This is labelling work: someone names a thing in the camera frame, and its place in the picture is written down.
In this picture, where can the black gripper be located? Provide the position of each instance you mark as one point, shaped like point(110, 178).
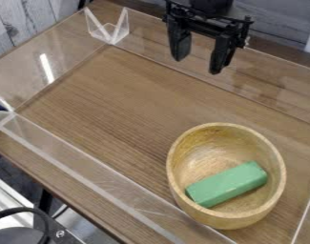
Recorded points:
point(212, 18)

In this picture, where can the brown wooden bowl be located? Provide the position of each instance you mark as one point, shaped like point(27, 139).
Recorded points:
point(210, 149)

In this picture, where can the green rectangular block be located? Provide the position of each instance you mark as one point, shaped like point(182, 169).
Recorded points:
point(223, 186)

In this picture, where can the clear acrylic corner bracket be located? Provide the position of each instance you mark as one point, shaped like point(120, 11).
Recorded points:
point(108, 33)

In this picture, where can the clear acrylic front wall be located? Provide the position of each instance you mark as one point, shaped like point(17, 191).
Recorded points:
point(136, 216)

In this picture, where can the grey metal base plate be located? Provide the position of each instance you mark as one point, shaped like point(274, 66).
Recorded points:
point(27, 235)

